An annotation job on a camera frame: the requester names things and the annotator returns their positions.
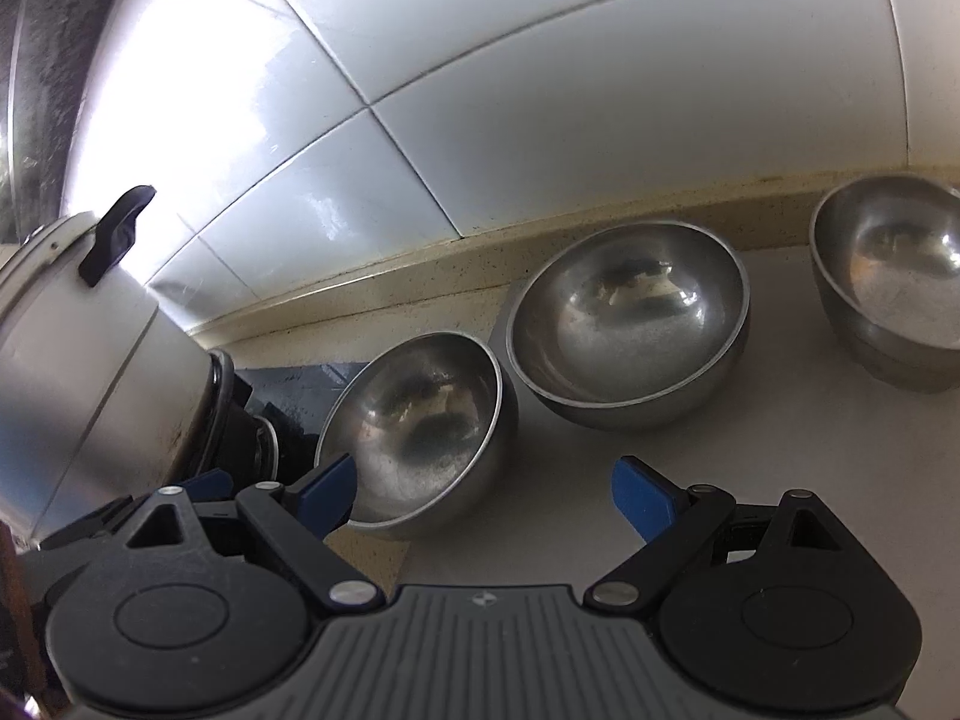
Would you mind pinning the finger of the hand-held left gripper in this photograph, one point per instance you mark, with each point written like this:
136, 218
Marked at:
206, 484

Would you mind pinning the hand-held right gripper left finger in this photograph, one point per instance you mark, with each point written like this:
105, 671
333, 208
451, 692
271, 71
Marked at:
328, 495

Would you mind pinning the stainless steel bowl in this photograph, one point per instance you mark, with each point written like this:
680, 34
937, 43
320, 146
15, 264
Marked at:
622, 330
892, 277
420, 420

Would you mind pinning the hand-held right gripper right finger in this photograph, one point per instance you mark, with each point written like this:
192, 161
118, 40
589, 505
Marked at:
646, 495

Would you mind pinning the silver pressure cooker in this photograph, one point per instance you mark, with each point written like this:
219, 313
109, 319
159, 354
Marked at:
90, 375

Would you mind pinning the black glass gas stove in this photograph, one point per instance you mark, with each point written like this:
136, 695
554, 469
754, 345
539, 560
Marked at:
300, 394

